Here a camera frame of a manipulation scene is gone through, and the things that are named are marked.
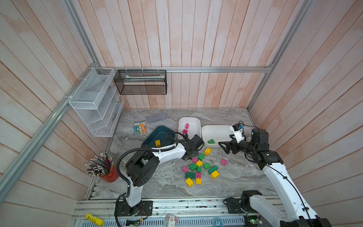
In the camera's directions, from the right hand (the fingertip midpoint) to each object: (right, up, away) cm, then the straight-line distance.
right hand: (226, 138), depth 78 cm
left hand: (-18, -12, +12) cm, 25 cm away
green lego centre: (-9, -18, +10) cm, 23 cm away
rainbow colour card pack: (-57, +5, +30) cm, 64 cm away
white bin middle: (-17, +6, +31) cm, 36 cm away
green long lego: (-6, -19, +7) cm, 21 cm away
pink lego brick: (-22, +2, +26) cm, 34 cm away
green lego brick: (-3, -4, +20) cm, 21 cm away
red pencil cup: (-70, -16, +2) cm, 72 cm away
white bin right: (+5, 0, +31) cm, 31 cm away
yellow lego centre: (-13, -17, +11) cm, 24 cm away
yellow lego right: (-5, -22, +6) cm, 24 cm away
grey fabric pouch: (-43, +14, +34) cm, 56 cm away
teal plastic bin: (-43, -1, +24) cm, 49 cm away
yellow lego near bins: (-7, -10, +15) cm, 20 cm away
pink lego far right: (+2, -16, +11) cm, 19 cm away
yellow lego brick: (-41, -5, +18) cm, 45 cm away
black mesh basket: (-51, +35, +12) cm, 63 cm away
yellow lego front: (-20, -26, +3) cm, 33 cm away
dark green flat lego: (-19, -23, +6) cm, 30 cm away
